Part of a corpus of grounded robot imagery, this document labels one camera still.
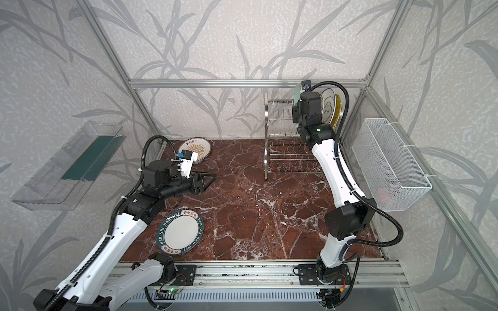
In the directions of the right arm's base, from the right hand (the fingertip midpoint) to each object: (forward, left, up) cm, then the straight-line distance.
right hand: (306, 102), depth 75 cm
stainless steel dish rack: (+10, +4, -42) cm, 43 cm away
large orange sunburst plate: (+16, +56, -42) cm, 72 cm away
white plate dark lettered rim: (-35, +55, -43) cm, 79 cm away
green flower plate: (+26, -1, -13) cm, 29 cm away
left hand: (-26, +36, -14) cm, 46 cm away
